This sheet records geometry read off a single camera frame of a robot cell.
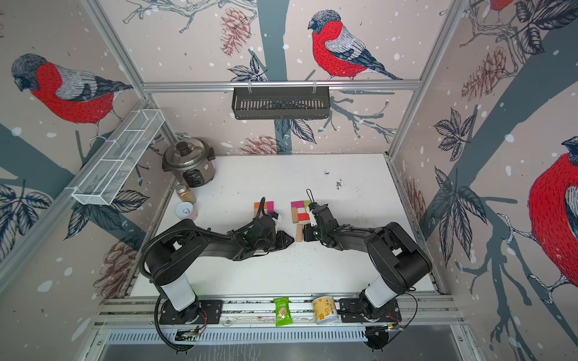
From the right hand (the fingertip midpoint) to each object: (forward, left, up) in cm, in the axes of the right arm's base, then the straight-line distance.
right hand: (304, 228), depth 93 cm
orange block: (+11, +22, 0) cm, 24 cm away
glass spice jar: (+10, +52, +9) cm, 54 cm away
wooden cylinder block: (+6, +4, 0) cm, 7 cm away
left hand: (-6, +3, +3) cm, 7 cm away
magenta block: (+12, +3, 0) cm, 13 cm away
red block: (+5, +1, +2) cm, 5 cm away
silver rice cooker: (+21, +50, +19) cm, 57 cm away
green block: (+12, -1, +1) cm, 12 cm away
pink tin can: (+3, +50, +6) cm, 51 cm away
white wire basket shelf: (+9, +67, +31) cm, 74 cm away
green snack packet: (-32, +6, +1) cm, 33 cm away
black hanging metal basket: (+50, +9, +29) cm, 58 cm away
